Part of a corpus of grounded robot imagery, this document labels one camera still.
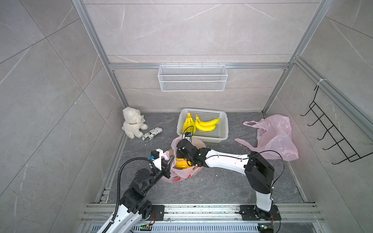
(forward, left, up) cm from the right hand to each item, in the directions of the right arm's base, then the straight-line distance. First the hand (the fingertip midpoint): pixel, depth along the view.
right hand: (178, 149), depth 86 cm
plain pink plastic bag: (+3, -60, +2) cm, 60 cm away
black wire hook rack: (-6, -75, +21) cm, 78 cm away
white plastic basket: (+19, -30, -8) cm, 36 cm away
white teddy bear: (+19, +31, +2) cm, 37 cm away
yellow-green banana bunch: (+23, -7, -5) cm, 24 cm away
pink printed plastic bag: (-16, -1, +2) cm, 16 cm away
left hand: (-9, +1, +11) cm, 14 cm away
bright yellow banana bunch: (+22, -20, -5) cm, 30 cm away
